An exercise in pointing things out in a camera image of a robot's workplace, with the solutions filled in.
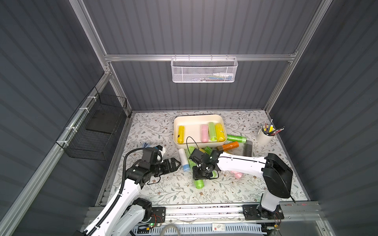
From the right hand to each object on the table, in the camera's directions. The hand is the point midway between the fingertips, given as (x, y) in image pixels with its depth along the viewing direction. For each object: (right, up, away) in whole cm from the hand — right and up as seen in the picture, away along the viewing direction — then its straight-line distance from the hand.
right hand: (195, 177), depth 81 cm
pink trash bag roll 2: (+24, 0, +4) cm, 25 cm away
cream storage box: (+3, +24, +27) cm, 37 cm away
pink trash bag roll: (+7, +23, +22) cm, 33 cm away
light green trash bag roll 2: (+13, +27, +25) cm, 39 cm away
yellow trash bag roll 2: (+18, +24, +21) cm, 37 cm away
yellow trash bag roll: (-10, +19, +19) cm, 29 cm away
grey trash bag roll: (+35, +14, +15) cm, 40 cm away
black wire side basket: (-53, +25, -8) cm, 59 cm away
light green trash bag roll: (+2, -2, -4) cm, 5 cm away
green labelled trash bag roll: (+8, +13, +13) cm, 20 cm away
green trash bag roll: (+29, +20, +19) cm, 39 cm away
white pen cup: (+44, +23, +11) cm, 51 cm away
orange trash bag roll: (+23, +16, +16) cm, 32 cm away
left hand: (-11, +7, -4) cm, 14 cm away
